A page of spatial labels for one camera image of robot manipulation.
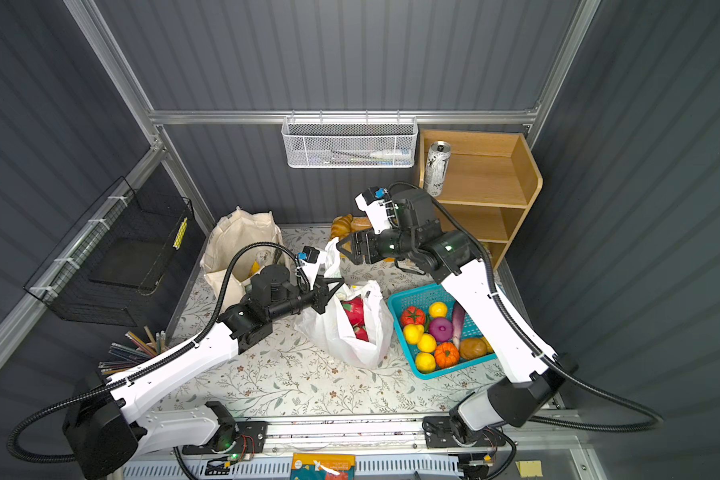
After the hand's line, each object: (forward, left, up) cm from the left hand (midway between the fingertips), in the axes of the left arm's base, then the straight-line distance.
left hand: (345, 280), depth 72 cm
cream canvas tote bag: (+24, +36, -7) cm, 44 cm away
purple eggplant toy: (+1, -34, -22) cm, 41 cm away
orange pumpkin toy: (-12, -27, -20) cm, 35 cm away
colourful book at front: (-35, +7, -26) cm, 44 cm away
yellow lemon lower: (-14, -21, -21) cm, 33 cm away
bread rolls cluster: (+42, 0, -21) cm, 47 cm away
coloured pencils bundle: (-8, +56, -16) cm, 59 cm away
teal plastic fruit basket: (+10, -25, -25) cm, 37 cm away
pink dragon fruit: (+1, -2, -17) cm, 18 cm away
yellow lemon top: (+2, -28, -21) cm, 35 cm away
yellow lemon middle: (-8, -22, -21) cm, 32 cm away
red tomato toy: (0, -19, -20) cm, 28 cm away
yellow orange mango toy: (-11, -37, -18) cm, 43 cm away
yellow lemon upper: (-6, -18, -18) cm, 26 cm away
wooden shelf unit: (+30, -46, +6) cm, 55 cm away
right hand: (+2, -2, +11) cm, 11 cm away
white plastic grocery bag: (-8, +5, -10) cm, 14 cm away
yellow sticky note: (-38, -41, -24) cm, 61 cm away
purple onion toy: (-5, -27, -20) cm, 34 cm away
